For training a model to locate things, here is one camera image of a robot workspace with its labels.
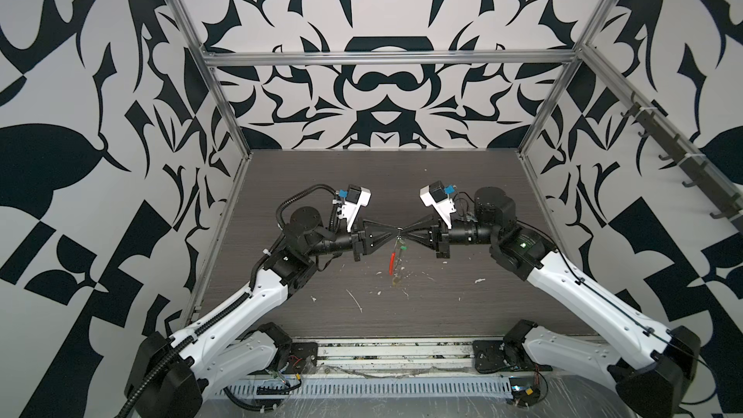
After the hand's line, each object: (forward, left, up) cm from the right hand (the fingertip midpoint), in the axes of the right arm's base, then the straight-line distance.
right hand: (406, 234), depth 62 cm
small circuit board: (-25, -29, -33) cm, 50 cm away
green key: (0, 0, -7) cm, 7 cm away
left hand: (0, +1, +2) cm, 2 cm away
